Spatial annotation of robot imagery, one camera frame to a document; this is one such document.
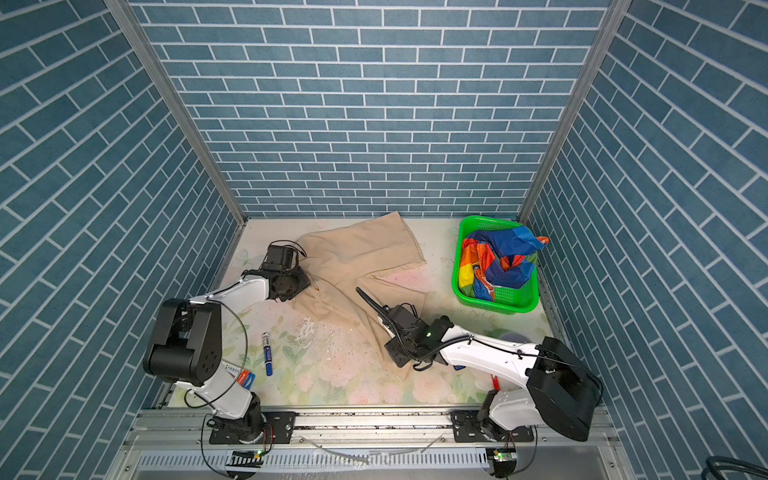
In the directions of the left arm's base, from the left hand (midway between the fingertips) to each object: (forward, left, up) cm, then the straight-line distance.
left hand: (308, 280), depth 97 cm
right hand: (-22, -27, +1) cm, 35 cm away
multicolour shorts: (0, -60, +11) cm, 61 cm away
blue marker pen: (-23, +9, -4) cm, 25 cm away
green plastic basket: (-6, -69, -3) cm, 69 cm away
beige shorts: (+12, -11, -3) cm, 17 cm away
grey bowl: (-22, -61, +4) cm, 65 cm away
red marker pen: (-32, -55, -3) cm, 64 cm away
